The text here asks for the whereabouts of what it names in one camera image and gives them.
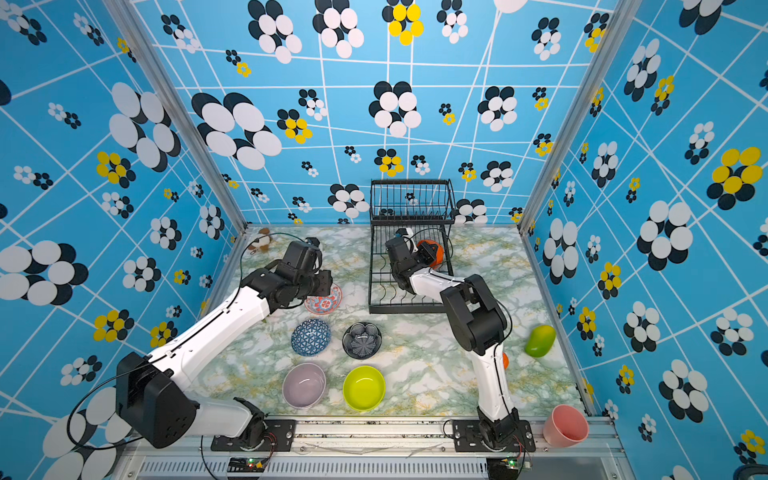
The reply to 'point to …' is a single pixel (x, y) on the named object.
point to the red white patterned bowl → (324, 304)
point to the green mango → (540, 340)
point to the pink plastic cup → (565, 427)
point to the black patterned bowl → (362, 340)
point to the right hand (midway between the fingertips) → (442, 247)
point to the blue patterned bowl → (311, 337)
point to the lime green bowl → (364, 388)
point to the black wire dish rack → (423, 206)
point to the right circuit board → (505, 468)
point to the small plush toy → (262, 241)
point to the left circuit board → (249, 465)
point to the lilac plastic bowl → (304, 385)
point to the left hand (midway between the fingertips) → (330, 277)
